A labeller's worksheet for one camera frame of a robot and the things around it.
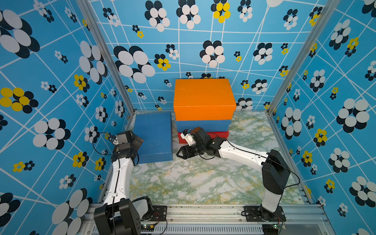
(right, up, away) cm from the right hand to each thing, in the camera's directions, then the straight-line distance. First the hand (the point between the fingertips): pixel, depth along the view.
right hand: (182, 152), depth 80 cm
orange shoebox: (+12, +29, -2) cm, 32 cm away
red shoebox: (+25, +9, +12) cm, 29 cm away
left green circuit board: (-17, -36, -8) cm, 41 cm away
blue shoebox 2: (-19, +13, +15) cm, 27 cm away
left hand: (-27, +6, +3) cm, 28 cm away
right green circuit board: (+44, -35, -11) cm, 57 cm away
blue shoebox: (+14, +15, 0) cm, 21 cm away
